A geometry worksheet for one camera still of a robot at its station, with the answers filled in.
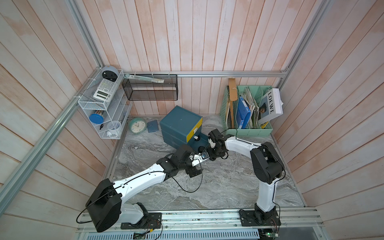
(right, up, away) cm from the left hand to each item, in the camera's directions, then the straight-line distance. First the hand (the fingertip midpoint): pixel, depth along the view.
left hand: (196, 161), depth 81 cm
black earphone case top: (+1, +12, +12) cm, 17 cm away
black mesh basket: (-31, +48, +25) cm, 63 cm away
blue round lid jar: (-52, +24, -4) cm, 57 cm away
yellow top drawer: (-2, +15, +5) cm, 16 cm away
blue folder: (+32, +28, +17) cm, 46 cm away
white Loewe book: (+47, +33, +10) cm, 58 cm away
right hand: (+11, +1, +18) cm, 21 cm away
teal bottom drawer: (+3, +8, +24) cm, 25 cm away
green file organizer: (+39, +41, +19) cm, 60 cm away
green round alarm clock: (-41, +20, +24) cm, 52 cm away
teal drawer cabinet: (-9, +19, +6) cm, 22 cm away
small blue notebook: (-32, +20, +30) cm, 48 cm away
